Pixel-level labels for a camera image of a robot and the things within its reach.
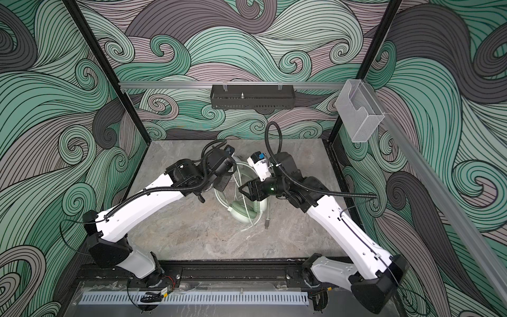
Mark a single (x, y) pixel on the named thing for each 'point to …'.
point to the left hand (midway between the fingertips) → (223, 172)
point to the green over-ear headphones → (243, 212)
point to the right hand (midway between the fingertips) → (246, 187)
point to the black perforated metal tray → (250, 97)
